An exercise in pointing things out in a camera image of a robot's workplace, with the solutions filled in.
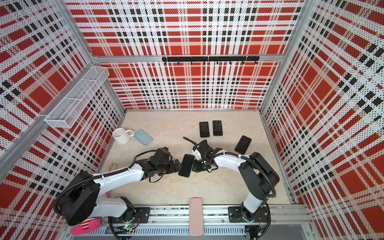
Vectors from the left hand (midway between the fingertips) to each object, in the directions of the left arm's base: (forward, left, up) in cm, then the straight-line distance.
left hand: (176, 170), depth 86 cm
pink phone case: (-23, -12, -2) cm, 26 cm away
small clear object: (+4, +40, -3) cm, 40 cm away
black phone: (+32, -17, -5) cm, 37 cm away
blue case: (+27, +27, -4) cm, 38 cm away
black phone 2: (+18, -43, -2) cm, 46 cm away
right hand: (0, -11, 0) cm, 11 cm away
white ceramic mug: (+21, +37, +4) cm, 43 cm away
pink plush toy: (-27, +38, +3) cm, 47 cm away
